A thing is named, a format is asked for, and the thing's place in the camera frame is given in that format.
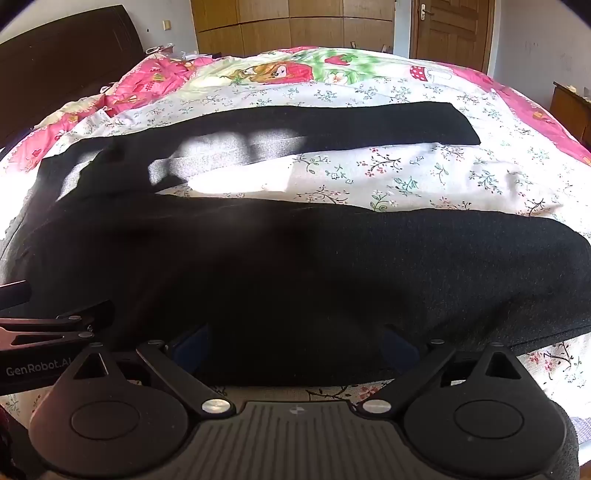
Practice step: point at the wooden wardrobe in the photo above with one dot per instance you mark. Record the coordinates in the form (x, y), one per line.
(295, 23)

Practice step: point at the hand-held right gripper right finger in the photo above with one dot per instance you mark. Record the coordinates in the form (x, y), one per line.
(396, 347)

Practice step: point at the wooden door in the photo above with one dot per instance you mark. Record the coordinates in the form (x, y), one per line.
(455, 32)

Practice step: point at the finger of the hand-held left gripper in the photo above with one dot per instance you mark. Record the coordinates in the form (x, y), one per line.
(55, 328)
(11, 295)

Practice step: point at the dark wooden headboard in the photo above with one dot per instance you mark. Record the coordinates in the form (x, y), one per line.
(60, 60)

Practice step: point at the floral printed quilt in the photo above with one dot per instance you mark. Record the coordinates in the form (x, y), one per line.
(369, 170)

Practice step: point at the wooden side cabinet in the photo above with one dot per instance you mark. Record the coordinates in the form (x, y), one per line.
(572, 117)

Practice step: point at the black pants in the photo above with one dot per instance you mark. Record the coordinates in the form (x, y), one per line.
(295, 277)

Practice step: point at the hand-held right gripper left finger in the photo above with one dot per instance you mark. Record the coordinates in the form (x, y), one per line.
(190, 349)

